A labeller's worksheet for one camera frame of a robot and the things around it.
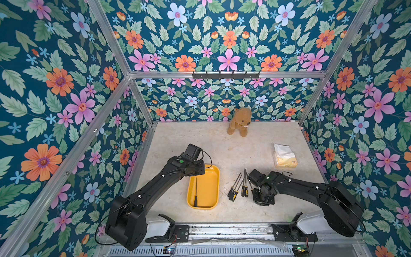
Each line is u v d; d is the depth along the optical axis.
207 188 0.86
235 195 0.85
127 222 0.40
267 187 0.62
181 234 0.74
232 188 0.88
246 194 0.86
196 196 0.84
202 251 0.70
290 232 0.66
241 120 1.01
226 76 0.93
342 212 0.43
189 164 0.60
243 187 0.88
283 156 0.96
